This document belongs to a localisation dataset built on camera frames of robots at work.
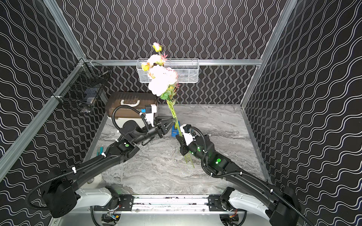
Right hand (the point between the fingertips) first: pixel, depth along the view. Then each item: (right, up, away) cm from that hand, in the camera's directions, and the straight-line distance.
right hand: (177, 134), depth 71 cm
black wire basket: (-64, +28, +22) cm, 74 cm away
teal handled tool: (-51, -14, +22) cm, 57 cm away
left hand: (-1, +9, -8) cm, 12 cm away
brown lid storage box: (-27, +20, +24) cm, 41 cm away
